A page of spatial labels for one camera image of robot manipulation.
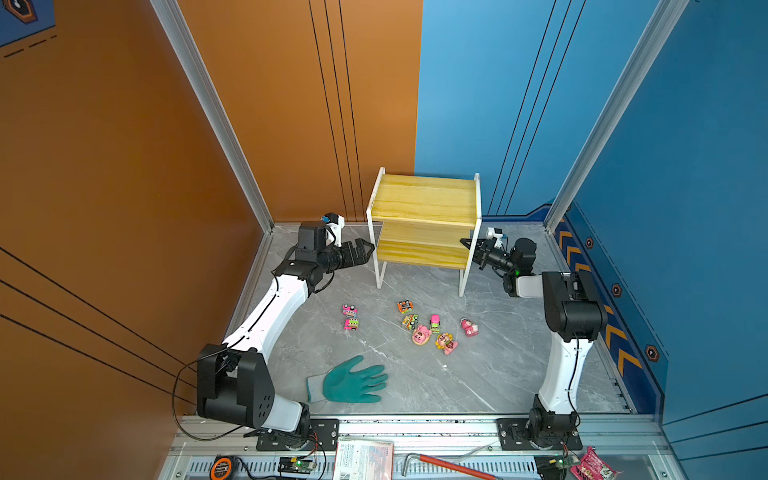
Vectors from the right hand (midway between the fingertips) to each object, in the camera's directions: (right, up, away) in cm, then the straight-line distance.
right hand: (460, 243), depth 92 cm
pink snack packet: (+25, -52, -24) cm, 63 cm away
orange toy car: (-17, -20, +2) cm, 26 cm away
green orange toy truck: (-16, -24, -1) cm, 29 cm away
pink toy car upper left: (-34, -21, +1) cm, 41 cm away
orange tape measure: (-59, -51, -25) cm, 82 cm away
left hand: (-29, -1, -9) cm, 31 cm away
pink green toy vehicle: (-8, -24, -1) cm, 26 cm away
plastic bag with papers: (-28, -50, -25) cm, 62 cm away
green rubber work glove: (-35, -39, -12) cm, 53 cm away
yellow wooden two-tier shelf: (-13, +5, -17) cm, 22 cm away
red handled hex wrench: (-10, -53, -23) cm, 58 cm away
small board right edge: (+17, -53, -23) cm, 60 cm away
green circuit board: (-44, -54, -22) cm, 73 cm away
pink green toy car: (-34, -25, -3) cm, 42 cm away
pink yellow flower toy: (-6, -29, -6) cm, 30 cm away
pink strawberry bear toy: (+2, -26, -4) cm, 26 cm away
